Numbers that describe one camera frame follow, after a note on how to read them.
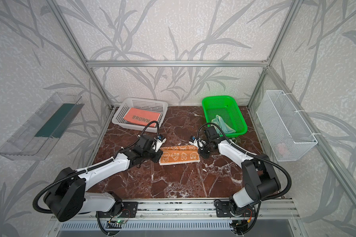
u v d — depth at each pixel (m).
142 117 1.11
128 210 0.73
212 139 0.70
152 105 1.24
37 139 0.63
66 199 0.41
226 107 1.19
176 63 0.96
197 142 0.79
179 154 0.89
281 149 0.74
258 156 0.47
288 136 0.62
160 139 0.77
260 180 0.44
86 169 0.46
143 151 0.67
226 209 0.73
